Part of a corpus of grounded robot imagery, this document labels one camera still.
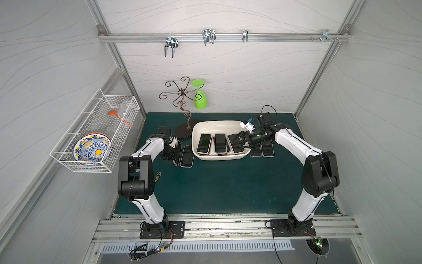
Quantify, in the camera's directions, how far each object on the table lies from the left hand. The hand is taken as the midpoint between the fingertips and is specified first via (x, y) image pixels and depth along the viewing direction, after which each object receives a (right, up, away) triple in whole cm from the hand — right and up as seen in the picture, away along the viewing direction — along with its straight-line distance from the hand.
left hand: (176, 157), depth 93 cm
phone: (+6, 0, +5) cm, 8 cm away
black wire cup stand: (+2, +15, +9) cm, 17 cm away
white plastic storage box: (+21, +17, +16) cm, 32 cm away
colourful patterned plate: (-25, +9, -31) cm, 41 cm away
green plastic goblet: (+15, +32, -9) cm, 36 cm away
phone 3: (+16, +7, +8) cm, 19 cm away
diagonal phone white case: (+55, +4, +7) cm, 56 cm away
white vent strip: (+18, -35, -23) cm, 46 cm away
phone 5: (+32, +10, -15) cm, 37 cm away
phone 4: (+26, +7, +8) cm, 28 cm away
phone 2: (0, +6, +7) cm, 10 cm away
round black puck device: (+69, -36, -22) cm, 81 cm away
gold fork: (-9, -10, -3) cm, 14 cm away
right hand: (+34, +8, -8) cm, 36 cm away
